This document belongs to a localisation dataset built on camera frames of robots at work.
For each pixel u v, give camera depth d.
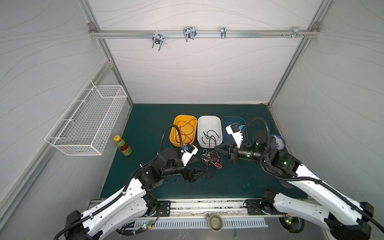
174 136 1.01
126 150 0.86
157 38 0.79
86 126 0.69
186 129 1.08
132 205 0.58
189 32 0.77
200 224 0.70
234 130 0.55
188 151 0.61
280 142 0.95
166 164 0.54
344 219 0.40
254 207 0.70
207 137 1.00
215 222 0.69
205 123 1.08
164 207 0.74
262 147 0.47
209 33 0.80
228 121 1.05
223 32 0.78
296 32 0.77
